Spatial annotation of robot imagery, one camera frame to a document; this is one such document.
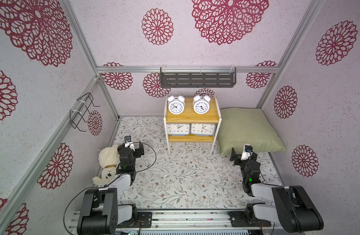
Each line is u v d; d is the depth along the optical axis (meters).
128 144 0.74
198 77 0.93
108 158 0.86
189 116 0.76
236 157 0.79
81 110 0.79
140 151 0.81
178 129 0.87
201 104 0.73
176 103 0.72
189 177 0.88
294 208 0.43
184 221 0.75
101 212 0.42
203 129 0.87
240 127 0.97
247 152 0.73
